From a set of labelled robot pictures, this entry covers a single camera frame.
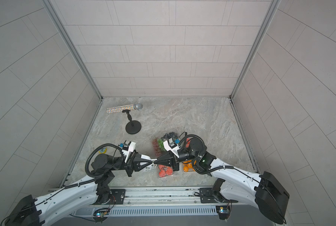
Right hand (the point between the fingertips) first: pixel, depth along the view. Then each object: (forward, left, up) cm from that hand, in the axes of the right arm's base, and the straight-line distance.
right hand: (159, 166), depth 59 cm
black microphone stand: (+35, +21, -20) cm, 45 cm away
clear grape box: (+18, +3, -18) cm, 26 cm away
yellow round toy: (+18, +38, -20) cm, 46 cm away
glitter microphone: (+34, +13, +2) cm, 37 cm away
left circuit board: (-14, +29, -19) cm, 37 cm away
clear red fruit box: (+4, -1, -20) cm, 21 cm away
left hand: (0, +4, 0) cm, 4 cm away
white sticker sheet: (+2, +5, +4) cm, 7 cm away
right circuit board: (-15, -29, -25) cm, 41 cm away
